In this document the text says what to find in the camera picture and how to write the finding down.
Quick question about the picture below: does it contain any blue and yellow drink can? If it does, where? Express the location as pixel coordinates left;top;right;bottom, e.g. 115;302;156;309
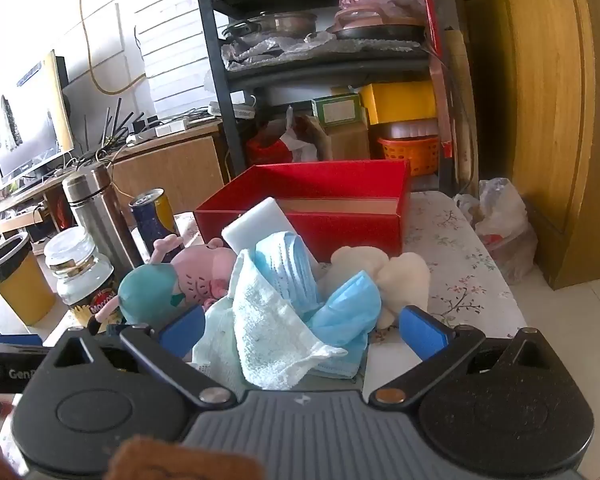
129;188;182;262

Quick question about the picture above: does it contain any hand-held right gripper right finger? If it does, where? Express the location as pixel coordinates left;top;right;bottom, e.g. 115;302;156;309
369;305;563;407

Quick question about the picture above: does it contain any wooden wardrobe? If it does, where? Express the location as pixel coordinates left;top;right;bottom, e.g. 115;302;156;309
461;0;600;292

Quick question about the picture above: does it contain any brown cardboard box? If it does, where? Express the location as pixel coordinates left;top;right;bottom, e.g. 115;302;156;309
289;114;372;164

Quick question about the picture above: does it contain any teal plush toy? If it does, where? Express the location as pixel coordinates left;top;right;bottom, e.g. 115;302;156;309
86;263;182;337

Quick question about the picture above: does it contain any pink plush toy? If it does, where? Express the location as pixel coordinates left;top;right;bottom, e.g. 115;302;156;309
150;234;239;312

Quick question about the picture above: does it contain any red and white plastic bag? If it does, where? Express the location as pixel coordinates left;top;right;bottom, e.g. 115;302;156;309
244;129;319;166

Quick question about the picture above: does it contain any cream plush toy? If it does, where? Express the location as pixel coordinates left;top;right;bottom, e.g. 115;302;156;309
329;246;432;332

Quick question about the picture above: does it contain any yellow bin with black rim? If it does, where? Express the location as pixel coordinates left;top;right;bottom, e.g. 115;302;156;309
0;232;57;327

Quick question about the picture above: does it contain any cardboard sheet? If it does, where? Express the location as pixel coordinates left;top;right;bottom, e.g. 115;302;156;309
442;27;477;182

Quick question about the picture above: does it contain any yellow box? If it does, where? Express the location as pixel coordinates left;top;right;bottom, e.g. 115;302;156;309
359;80;438;126

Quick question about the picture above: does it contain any white router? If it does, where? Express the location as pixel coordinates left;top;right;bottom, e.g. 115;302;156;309
207;102;257;119

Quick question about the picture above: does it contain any red hanging strip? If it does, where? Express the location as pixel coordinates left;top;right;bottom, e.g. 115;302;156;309
404;0;457;159

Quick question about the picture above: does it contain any black router with antennas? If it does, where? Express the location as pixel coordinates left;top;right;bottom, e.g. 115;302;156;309
74;95;147;163

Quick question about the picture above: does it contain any bubble wrap sheet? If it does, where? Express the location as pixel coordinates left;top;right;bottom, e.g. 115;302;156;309
220;29;422;70

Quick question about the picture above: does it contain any flat screen television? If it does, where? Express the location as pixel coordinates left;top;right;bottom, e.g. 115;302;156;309
0;49;76;182

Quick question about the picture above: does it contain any green box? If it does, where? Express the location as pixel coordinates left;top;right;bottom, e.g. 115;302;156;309
311;93;364;126

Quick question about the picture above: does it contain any glass jar with white lid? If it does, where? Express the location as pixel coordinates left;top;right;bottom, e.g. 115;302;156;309
43;226;117;312

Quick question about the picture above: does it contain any white sponge block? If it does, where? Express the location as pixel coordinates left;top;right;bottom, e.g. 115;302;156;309
221;197;321;281

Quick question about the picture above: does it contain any light blue towel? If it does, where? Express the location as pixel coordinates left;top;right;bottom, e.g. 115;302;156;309
192;249;349;392

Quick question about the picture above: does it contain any clear plastic container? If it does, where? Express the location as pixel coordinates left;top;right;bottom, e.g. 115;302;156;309
379;120;439;141

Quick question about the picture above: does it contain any yellow cable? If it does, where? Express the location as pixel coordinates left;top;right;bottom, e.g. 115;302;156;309
79;0;147;97

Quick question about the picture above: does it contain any metal pot with lid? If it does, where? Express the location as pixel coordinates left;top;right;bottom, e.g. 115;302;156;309
222;10;322;45

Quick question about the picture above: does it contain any wooden television cabinet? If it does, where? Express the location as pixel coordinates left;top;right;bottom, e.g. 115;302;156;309
0;119;227;241

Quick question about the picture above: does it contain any red packet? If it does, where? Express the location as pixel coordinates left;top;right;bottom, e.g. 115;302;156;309
49;199;77;232

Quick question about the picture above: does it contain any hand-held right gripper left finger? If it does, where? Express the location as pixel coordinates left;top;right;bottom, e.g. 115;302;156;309
42;304;237;407

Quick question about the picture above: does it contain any black metal shelf rack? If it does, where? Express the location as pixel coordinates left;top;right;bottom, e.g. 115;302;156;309
191;0;462;197

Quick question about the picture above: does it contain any stainless steel thermos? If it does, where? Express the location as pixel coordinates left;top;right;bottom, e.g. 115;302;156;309
62;163;144;272

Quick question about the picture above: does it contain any dark frying pan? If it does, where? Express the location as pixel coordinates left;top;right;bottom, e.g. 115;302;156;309
329;22;427;42

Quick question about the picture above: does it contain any red cardboard box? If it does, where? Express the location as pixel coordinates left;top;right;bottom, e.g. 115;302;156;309
195;160;412;264

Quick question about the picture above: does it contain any orange plastic basket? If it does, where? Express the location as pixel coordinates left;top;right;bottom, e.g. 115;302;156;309
377;135;441;177

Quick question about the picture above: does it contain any white power adapter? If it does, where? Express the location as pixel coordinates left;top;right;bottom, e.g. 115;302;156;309
154;117;192;137

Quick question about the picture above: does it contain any pink cooking pot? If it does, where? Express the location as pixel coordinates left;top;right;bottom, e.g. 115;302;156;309
334;6;387;28

